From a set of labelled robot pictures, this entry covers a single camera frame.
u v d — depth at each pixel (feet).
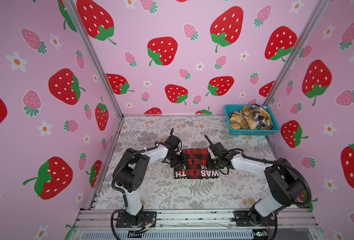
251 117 3.49
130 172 1.61
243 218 2.41
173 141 2.58
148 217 2.45
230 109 3.78
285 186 1.49
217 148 2.39
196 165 2.96
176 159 2.67
